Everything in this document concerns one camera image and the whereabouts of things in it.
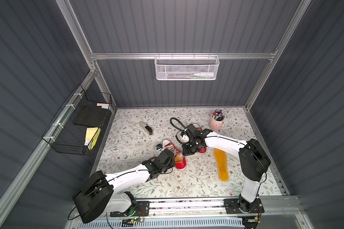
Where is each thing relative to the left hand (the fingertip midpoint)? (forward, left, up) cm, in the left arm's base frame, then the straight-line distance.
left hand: (174, 159), depth 85 cm
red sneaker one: (+12, +5, -2) cm, 13 cm away
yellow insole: (+3, -30, -4) cm, 30 cm away
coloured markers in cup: (+30, -31, +7) cm, 43 cm away
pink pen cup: (+27, -29, +4) cm, 40 cm away
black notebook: (+16, +46, +22) cm, 53 cm away
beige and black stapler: (+25, +20, -2) cm, 32 cm away
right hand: (+5, -7, 0) cm, 8 cm away
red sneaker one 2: (+7, -18, 0) cm, 19 cm away
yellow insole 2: (+2, -2, -4) cm, 5 cm away
